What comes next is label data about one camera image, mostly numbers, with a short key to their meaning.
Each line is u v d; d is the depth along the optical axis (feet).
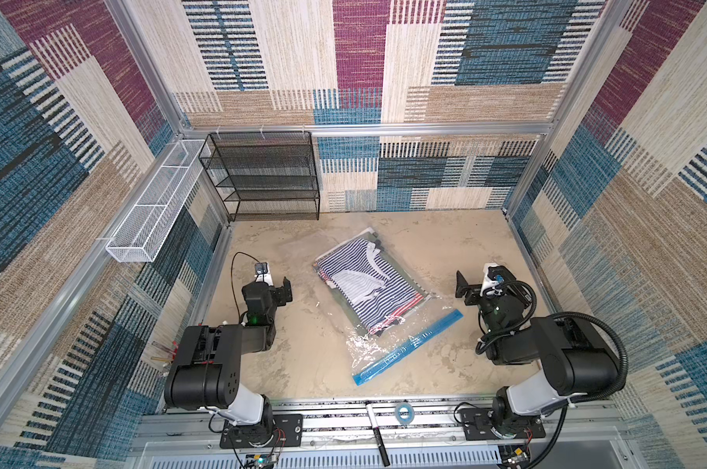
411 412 2.53
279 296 2.79
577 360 1.49
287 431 2.40
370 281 3.14
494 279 2.46
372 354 2.73
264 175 3.58
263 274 2.63
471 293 2.63
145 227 2.37
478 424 2.40
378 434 2.39
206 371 1.45
